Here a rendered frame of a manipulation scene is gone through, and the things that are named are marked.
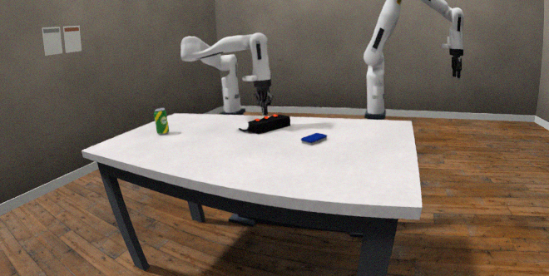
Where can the small blue rectangular pad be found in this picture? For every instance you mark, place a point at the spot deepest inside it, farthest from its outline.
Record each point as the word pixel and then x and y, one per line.
pixel 313 139

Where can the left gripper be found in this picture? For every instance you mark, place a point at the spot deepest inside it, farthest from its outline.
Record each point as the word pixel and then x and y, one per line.
pixel 456 61

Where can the green and yellow drink can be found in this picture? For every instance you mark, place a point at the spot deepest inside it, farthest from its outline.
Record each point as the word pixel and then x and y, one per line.
pixel 161 121

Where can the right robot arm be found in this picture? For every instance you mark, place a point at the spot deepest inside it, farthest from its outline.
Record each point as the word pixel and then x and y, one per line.
pixel 192 49

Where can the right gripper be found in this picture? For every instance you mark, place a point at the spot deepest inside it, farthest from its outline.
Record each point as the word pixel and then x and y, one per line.
pixel 263 92

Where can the black power strip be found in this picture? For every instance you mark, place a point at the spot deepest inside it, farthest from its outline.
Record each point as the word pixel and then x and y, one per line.
pixel 265 124

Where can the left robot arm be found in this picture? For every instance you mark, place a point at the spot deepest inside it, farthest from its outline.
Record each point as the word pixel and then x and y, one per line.
pixel 384 28

